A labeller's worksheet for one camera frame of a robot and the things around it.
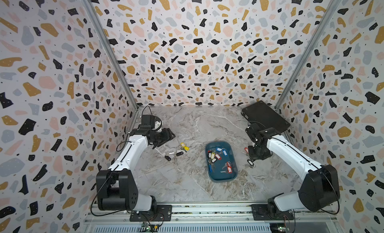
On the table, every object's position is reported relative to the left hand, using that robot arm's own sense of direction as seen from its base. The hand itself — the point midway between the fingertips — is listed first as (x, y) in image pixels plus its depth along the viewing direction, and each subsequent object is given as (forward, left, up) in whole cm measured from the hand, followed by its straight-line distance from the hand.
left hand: (172, 136), depth 85 cm
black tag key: (-9, -47, -15) cm, 50 cm away
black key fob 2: (-6, +4, -15) cm, 17 cm away
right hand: (-11, -47, -6) cm, 48 cm away
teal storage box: (-8, -29, -16) cm, 34 cm away
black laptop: (+25, -62, -10) cm, 68 cm away
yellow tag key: (+1, -6, -15) cm, 16 cm away
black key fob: (-3, -3, -15) cm, 16 cm away
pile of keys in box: (-3, -26, -15) cm, 30 cm away
